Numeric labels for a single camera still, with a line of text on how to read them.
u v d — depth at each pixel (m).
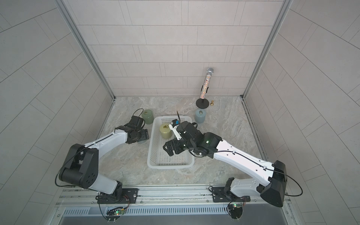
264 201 0.44
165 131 0.87
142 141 0.84
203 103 1.12
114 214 0.65
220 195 0.71
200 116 0.97
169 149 0.58
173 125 0.61
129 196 0.71
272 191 0.37
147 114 0.96
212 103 1.12
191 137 0.50
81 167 0.43
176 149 0.58
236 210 0.68
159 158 0.83
